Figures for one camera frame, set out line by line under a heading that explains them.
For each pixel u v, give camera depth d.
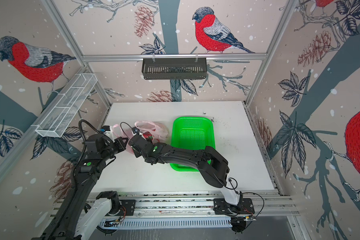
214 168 0.47
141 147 0.60
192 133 1.04
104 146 0.62
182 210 0.73
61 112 0.75
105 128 0.68
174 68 1.06
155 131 0.79
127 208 0.73
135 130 0.69
